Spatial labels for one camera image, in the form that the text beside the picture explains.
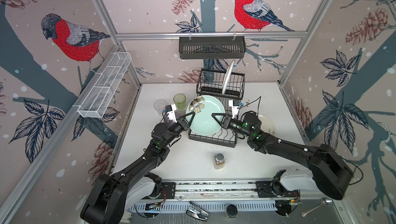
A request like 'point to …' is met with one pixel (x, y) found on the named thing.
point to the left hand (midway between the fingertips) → (195, 115)
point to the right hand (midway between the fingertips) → (211, 118)
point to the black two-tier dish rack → (229, 87)
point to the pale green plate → (203, 123)
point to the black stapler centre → (196, 212)
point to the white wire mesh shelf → (106, 82)
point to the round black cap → (231, 211)
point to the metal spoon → (326, 202)
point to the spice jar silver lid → (219, 158)
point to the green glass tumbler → (180, 100)
